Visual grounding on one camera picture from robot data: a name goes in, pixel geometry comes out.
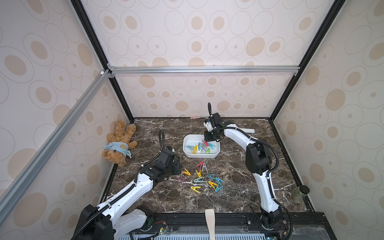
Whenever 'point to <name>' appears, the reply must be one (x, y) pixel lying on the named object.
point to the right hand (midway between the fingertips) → (211, 137)
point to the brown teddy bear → (119, 143)
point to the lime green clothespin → (208, 150)
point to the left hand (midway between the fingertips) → (183, 165)
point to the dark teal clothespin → (211, 175)
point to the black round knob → (304, 189)
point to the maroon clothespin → (181, 179)
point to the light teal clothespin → (190, 147)
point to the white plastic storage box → (193, 140)
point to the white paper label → (248, 130)
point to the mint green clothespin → (199, 180)
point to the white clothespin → (198, 151)
